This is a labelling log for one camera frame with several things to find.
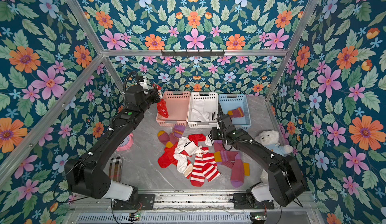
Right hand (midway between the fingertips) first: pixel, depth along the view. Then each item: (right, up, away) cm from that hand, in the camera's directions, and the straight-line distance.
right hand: (215, 129), depth 87 cm
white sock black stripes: (+1, +7, +21) cm, 22 cm away
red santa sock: (-32, +15, 0) cm, 35 cm away
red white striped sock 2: (-4, -22, -4) cm, 22 cm away
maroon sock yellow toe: (-28, -8, +5) cm, 30 cm away
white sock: (-12, +9, +21) cm, 26 cm away
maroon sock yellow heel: (+4, -16, +2) cm, 16 cm away
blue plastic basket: (+18, +14, +27) cm, 35 cm away
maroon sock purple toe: (+12, -23, -4) cm, 27 cm away
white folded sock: (-3, -9, +9) cm, 13 cm away
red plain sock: (-28, -18, +1) cm, 33 cm away
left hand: (-31, +23, -9) cm, 40 cm away
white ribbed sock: (-19, -11, +3) cm, 22 cm away
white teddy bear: (+32, -6, -1) cm, 32 cm away
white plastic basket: (-1, +16, +29) cm, 33 cm away
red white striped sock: (-10, -26, -6) cm, 29 cm away
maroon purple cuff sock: (+17, +9, +23) cm, 30 cm away
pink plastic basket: (-26, +15, +21) cm, 37 cm away
